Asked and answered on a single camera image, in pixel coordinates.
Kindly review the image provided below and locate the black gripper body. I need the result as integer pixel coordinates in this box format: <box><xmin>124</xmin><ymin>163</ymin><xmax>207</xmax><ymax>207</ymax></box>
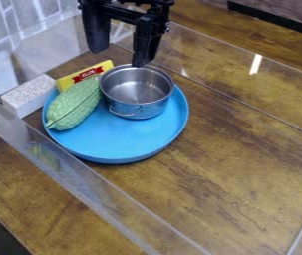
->
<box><xmin>77</xmin><ymin>0</ymin><xmax>174</xmax><ymax>25</ymax></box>

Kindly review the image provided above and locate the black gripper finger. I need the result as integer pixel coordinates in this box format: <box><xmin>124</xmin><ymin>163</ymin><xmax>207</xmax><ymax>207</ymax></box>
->
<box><xmin>132</xmin><ymin>14</ymin><xmax>167</xmax><ymax>68</ymax></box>
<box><xmin>81</xmin><ymin>5</ymin><xmax>111</xmax><ymax>54</ymax></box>

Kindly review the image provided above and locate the small steel pot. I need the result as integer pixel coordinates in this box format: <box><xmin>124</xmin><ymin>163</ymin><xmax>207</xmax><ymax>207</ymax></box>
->
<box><xmin>100</xmin><ymin>64</ymin><xmax>174</xmax><ymax>120</ymax></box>

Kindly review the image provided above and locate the round blue tray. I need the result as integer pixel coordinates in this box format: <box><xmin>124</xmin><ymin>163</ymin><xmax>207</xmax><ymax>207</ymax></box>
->
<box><xmin>45</xmin><ymin>86</ymin><xmax>188</xmax><ymax>164</ymax></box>

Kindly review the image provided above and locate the yellow box with red label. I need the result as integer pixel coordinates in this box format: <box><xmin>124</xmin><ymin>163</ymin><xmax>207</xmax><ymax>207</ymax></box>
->
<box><xmin>55</xmin><ymin>60</ymin><xmax>113</xmax><ymax>93</ymax></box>

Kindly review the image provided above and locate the green bitter gourd toy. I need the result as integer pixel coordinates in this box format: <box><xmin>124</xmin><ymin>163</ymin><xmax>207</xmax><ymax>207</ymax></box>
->
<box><xmin>45</xmin><ymin>79</ymin><xmax>101</xmax><ymax>130</ymax></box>

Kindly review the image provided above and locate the white speckled foam block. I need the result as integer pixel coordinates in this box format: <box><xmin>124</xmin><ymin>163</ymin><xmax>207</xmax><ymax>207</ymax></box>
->
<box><xmin>0</xmin><ymin>74</ymin><xmax>55</xmax><ymax>119</ymax></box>

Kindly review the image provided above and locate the clear acrylic enclosure wall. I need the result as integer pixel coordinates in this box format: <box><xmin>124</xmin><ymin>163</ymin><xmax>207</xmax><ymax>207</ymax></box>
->
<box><xmin>0</xmin><ymin>0</ymin><xmax>302</xmax><ymax>255</ymax></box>

